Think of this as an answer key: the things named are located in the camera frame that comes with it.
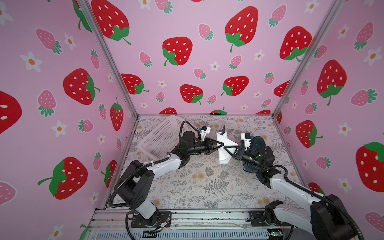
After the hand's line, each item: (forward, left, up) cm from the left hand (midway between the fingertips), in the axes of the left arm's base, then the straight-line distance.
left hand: (224, 146), depth 72 cm
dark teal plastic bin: (+17, -30, -26) cm, 43 cm away
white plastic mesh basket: (+21, +39, -23) cm, 50 cm away
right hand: (-1, 0, -1) cm, 1 cm away
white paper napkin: (-4, 0, -3) cm, 5 cm away
